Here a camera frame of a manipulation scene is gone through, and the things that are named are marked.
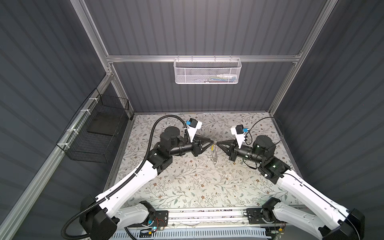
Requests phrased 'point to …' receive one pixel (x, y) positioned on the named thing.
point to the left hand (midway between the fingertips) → (212, 141)
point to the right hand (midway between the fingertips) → (219, 145)
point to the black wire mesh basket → (91, 135)
